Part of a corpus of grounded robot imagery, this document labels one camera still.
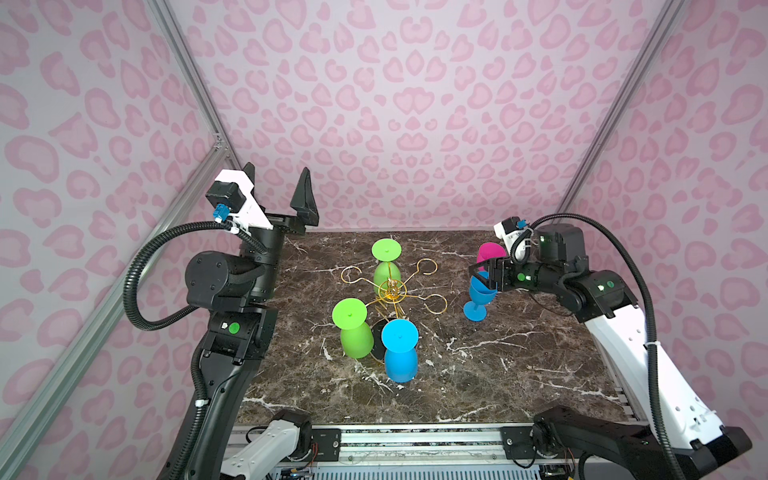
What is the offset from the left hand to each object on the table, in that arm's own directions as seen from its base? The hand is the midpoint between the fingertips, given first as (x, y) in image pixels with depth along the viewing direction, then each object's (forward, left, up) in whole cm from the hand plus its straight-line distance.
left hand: (274, 162), depth 45 cm
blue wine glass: (+7, -43, -61) cm, 75 cm away
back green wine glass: (+9, -16, -42) cm, 45 cm away
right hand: (0, -37, -27) cm, 46 cm away
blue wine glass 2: (-14, -19, -32) cm, 39 cm away
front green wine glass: (-10, -9, -39) cm, 42 cm away
